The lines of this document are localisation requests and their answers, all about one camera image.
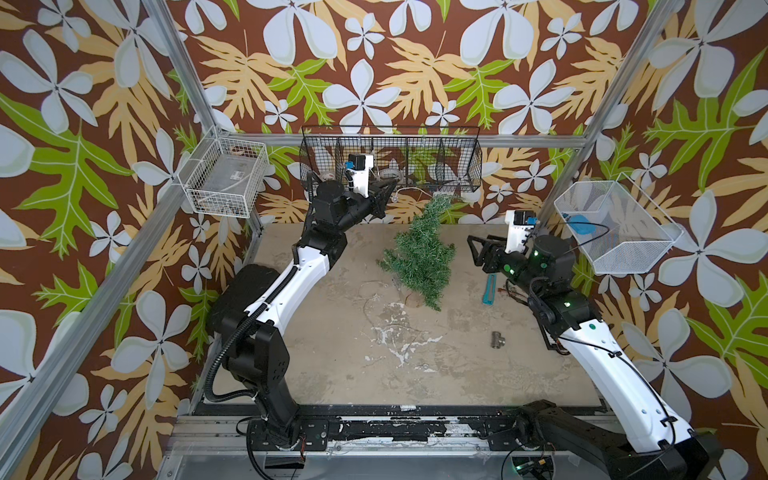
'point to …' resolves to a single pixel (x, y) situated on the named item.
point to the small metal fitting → (497, 340)
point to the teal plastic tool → (490, 287)
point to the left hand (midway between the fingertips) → (396, 177)
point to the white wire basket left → (224, 176)
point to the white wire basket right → (620, 228)
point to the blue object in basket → (581, 225)
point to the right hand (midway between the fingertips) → (476, 235)
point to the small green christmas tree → (421, 257)
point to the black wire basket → (420, 158)
